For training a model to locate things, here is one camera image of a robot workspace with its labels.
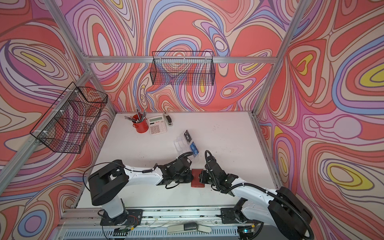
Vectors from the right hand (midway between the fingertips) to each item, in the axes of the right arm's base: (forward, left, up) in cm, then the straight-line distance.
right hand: (201, 178), depth 85 cm
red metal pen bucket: (+38, +41, +3) cm, 56 cm away
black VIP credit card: (+24, +7, +9) cm, 27 cm away
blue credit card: (+15, +4, +8) cm, 17 cm away
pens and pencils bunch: (+42, +43, +9) cm, 61 cm away
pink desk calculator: (+40, +30, +3) cm, 50 cm away
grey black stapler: (+44, +22, +4) cm, 49 cm away
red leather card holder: (-2, +3, -1) cm, 4 cm away
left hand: (0, +2, 0) cm, 2 cm away
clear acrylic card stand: (+22, +10, +4) cm, 25 cm away
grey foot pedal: (-24, +8, +4) cm, 25 cm away
